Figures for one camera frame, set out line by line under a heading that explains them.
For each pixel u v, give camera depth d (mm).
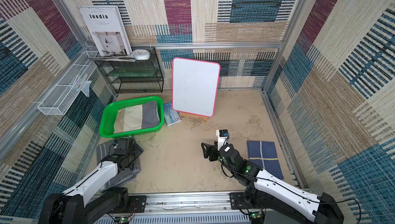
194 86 919
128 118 999
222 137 672
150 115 996
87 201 467
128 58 811
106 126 961
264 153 889
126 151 679
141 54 896
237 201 734
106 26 788
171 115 1047
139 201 743
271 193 510
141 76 937
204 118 992
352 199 558
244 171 566
